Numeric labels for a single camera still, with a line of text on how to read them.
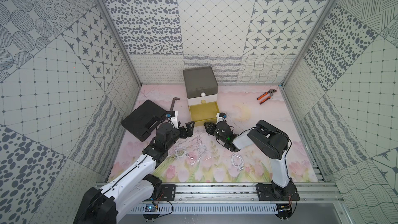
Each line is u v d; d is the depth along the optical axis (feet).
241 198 2.40
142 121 3.14
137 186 1.93
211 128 2.82
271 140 1.76
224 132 2.52
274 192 2.16
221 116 2.93
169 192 2.43
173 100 3.64
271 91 3.78
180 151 2.88
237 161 2.74
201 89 3.00
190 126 2.42
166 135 2.00
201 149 2.89
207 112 3.35
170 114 2.30
